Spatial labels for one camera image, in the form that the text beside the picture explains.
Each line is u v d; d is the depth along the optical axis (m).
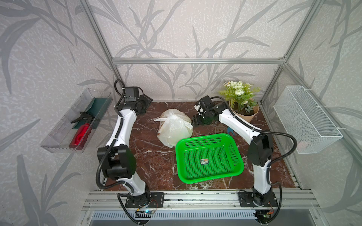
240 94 0.84
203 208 0.72
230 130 0.61
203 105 0.71
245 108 0.97
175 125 0.86
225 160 0.87
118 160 0.44
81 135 0.59
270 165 0.55
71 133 0.64
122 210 0.69
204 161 0.87
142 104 0.73
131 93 0.64
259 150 0.50
